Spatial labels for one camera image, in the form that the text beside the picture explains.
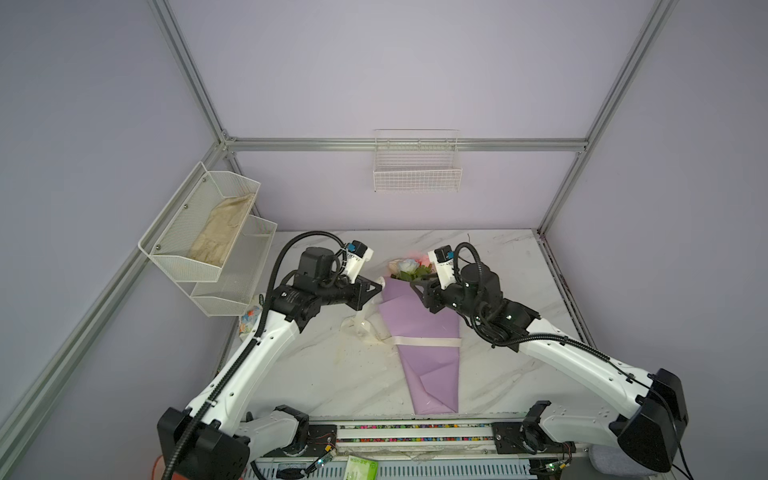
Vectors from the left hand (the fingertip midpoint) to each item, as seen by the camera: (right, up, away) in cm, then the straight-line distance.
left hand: (381, 290), depth 72 cm
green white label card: (-5, -41, -4) cm, 42 cm away
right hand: (+8, +2, +1) cm, 9 cm away
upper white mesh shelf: (-50, +14, +6) cm, 53 cm away
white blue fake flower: (+8, +5, +27) cm, 29 cm away
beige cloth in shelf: (-44, +14, +7) cm, 47 cm away
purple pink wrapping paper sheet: (+14, -23, +8) cm, 28 cm away
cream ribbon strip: (+12, -17, +16) cm, 26 cm away
